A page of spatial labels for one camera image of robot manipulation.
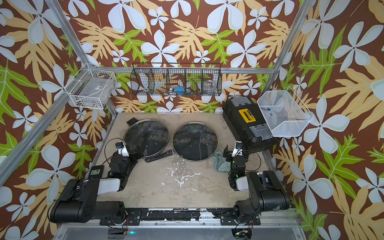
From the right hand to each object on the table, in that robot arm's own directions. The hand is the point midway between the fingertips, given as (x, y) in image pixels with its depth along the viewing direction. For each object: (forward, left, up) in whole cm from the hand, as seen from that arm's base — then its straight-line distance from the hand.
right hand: (235, 146), depth 90 cm
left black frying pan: (+5, +55, 0) cm, 55 cm away
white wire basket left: (+25, +86, +25) cm, 93 cm away
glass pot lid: (+6, +55, +1) cm, 55 cm away
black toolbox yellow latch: (+17, -8, +7) cm, 20 cm away
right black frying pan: (+4, +26, -1) cm, 26 cm away
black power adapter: (-14, +83, -7) cm, 84 cm away
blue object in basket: (+31, +34, +18) cm, 49 cm away
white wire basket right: (+10, -27, +16) cm, 34 cm away
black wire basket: (+39, +38, +21) cm, 59 cm away
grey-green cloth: (-7, +9, -7) cm, 14 cm away
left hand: (0, +64, +1) cm, 64 cm away
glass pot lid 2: (+3, +24, +1) cm, 25 cm away
